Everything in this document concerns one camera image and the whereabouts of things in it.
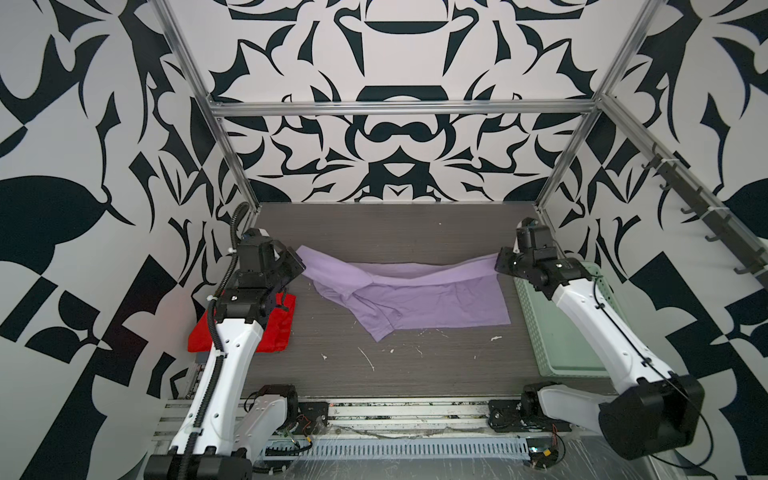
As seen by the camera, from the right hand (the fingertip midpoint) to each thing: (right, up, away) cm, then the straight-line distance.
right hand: (508, 253), depth 81 cm
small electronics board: (+4, -46, -9) cm, 47 cm away
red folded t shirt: (-63, -23, +2) cm, 67 cm away
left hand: (-54, +1, -6) cm, 55 cm away
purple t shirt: (-12, -14, +15) cm, 23 cm away
